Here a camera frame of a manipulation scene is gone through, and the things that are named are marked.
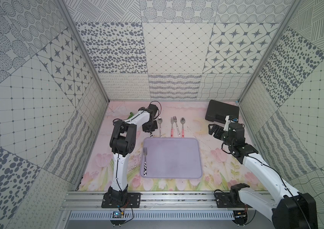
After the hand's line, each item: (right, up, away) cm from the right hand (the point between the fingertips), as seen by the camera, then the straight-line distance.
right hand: (214, 129), depth 84 cm
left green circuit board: (-54, -43, -12) cm, 70 cm away
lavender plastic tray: (-26, -19, +6) cm, 33 cm away
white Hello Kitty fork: (-22, +4, +24) cm, 33 cm away
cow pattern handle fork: (-43, -16, +9) cm, 47 cm away
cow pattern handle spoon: (-40, -6, +16) cm, 43 cm away
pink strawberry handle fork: (-25, -4, +19) cm, 31 cm away
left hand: (-39, -2, +18) cm, 43 cm away
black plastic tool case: (+12, +11, +28) cm, 32 cm away
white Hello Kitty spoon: (-34, +3, +24) cm, 41 cm away
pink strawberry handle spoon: (-17, +3, +23) cm, 29 cm away
